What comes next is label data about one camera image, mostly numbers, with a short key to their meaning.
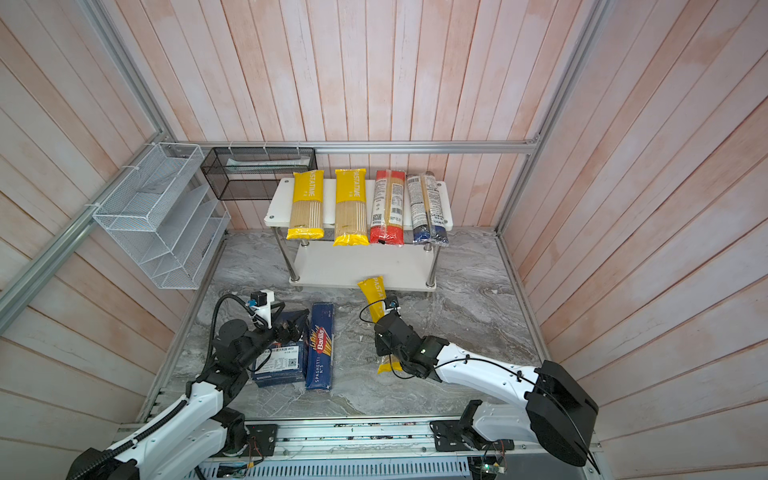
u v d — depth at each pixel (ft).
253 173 3.45
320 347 2.81
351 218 2.36
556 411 1.35
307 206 2.50
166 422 1.59
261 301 2.25
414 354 1.97
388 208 2.45
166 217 2.41
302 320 2.49
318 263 3.36
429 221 2.34
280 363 2.60
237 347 2.02
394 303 2.39
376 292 2.88
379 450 2.40
